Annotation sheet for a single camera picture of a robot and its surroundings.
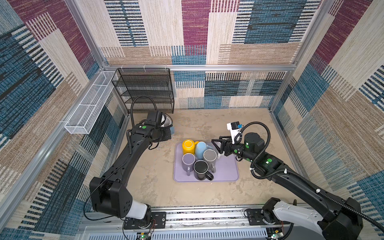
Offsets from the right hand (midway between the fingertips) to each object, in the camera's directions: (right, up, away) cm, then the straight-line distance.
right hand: (216, 142), depth 73 cm
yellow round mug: (-14, -4, +17) cm, 22 cm away
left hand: (-24, +4, +9) cm, 26 cm away
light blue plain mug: (-7, -5, +16) cm, 18 cm away
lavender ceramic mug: (-14, -12, +11) cm, 21 cm away
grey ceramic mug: (-2, -9, +11) cm, 14 cm away
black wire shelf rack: (-54, +37, +32) cm, 73 cm away
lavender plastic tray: (+9, -18, +17) cm, 26 cm away
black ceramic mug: (-7, -15, +8) cm, 18 cm away
